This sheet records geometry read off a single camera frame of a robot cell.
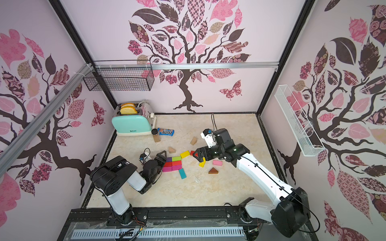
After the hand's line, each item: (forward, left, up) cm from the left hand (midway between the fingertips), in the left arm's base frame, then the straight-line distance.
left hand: (166, 157), depth 94 cm
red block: (-5, -2, +1) cm, 6 cm away
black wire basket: (+63, +43, +17) cm, 78 cm away
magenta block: (-7, -1, -2) cm, 8 cm away
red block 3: (+4, -16, -2) cm, 17 cm away
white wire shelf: (+6, -75, +24) cm, 79 cm away
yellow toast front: (+25, +25, +18) cm, 40 cm away
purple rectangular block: (-2, -2, 0) cm, 3 cm away
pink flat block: (-4, -33, -1) cm, 33 cm away
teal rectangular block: (-11, -11, -1) cm, 15 cm away
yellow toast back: (+31, +27, +18) cm, 45 cm away
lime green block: (0, -7, -2) cm, 7 cm away
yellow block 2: (-4, -23, -1) cm, 24 cm away
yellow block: (+3, -12, -2) cm, 12 cm away
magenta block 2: (-7, -7, -1) cm, 10 cm away
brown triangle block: (-9, -30, 0) cm, 31 cm away
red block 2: (-4, -8, -1) cm, 8 cm away
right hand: (-7, -22, +17) cm, 28 cm away
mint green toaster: (+20, +24, +14) cm, 35 cm away
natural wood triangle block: (+6, -3, -1) cm, 6 cm away
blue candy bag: (+20, 0, 0) cm, 20 cm away
